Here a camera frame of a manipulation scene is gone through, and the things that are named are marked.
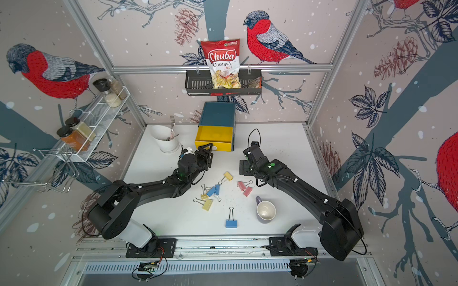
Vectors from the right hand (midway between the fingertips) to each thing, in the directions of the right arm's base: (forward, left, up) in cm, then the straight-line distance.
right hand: (247, 164), depth 83 cm
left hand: (+7, +14, +7) cm, 17 cm away
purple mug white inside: (-17, -9, -11) cm, 22 cm away
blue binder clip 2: (-6, +15, -14) cm, 21 cm away
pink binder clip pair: (-4, +2, -14) cm, 15 cm away
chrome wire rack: (-15, +70, +18) cm, 74 cm away
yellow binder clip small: (-11, +21, -14) cm, 28 cm away
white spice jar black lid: (+21, +66, +21) cm, 72 cm away
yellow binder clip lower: (-15, +19, -14) cm, 28 cm away
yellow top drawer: (+17, +14, 0) cm, 22 cm away
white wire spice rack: (+13, +70, +17) cm, 73 cm away
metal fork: (+28, +44, -1) cm, 52 cm away
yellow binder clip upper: (+1, +10, -14) cm, 17 cm away
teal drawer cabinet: (+28, +16, +6) cm, 33 cm away
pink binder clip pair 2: (-7, -1, -15) cm, 16 cm away
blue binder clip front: (-22, +7, -14) cm, 28 cm away
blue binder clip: (-8, +18, -14) cm, 24 cm away
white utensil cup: (+23, +51, -5) cm, 56 cm away
